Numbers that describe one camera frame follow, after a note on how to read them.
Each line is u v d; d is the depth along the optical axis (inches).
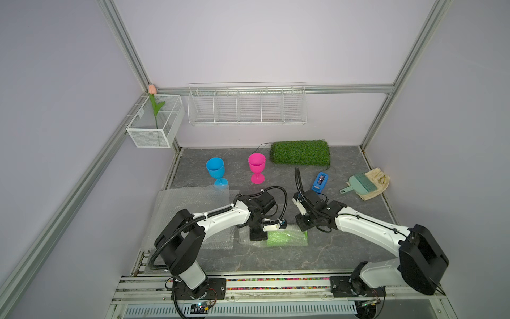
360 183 40.3
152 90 35.2
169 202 38.4
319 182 40.0
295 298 28.5
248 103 40.8
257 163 37.2
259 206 25.8
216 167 36.4
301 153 44.4
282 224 29.3
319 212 24.3
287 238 31.1
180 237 18.8
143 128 30.5
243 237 33.5
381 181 41.6
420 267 16.1
